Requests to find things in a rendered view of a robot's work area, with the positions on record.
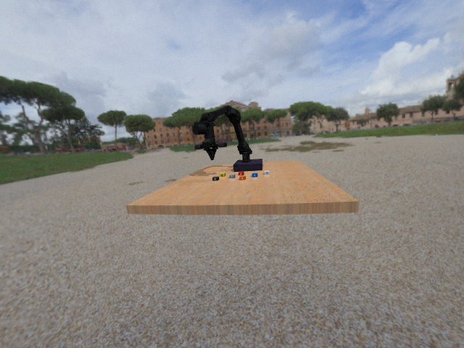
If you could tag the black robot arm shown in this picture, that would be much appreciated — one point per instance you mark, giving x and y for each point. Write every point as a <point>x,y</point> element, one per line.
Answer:
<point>203,127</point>

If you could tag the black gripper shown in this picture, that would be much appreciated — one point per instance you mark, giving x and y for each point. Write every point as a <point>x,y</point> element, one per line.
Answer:
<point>211,152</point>

